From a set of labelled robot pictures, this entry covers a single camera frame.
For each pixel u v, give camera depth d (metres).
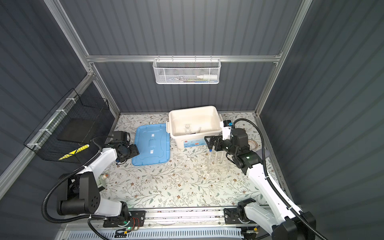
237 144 0.58
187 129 1.05
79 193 0.43
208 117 1.06
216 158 0.89
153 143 1.03
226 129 0.67
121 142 0.71
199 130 1.09
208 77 0.87
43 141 0.62
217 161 0.94
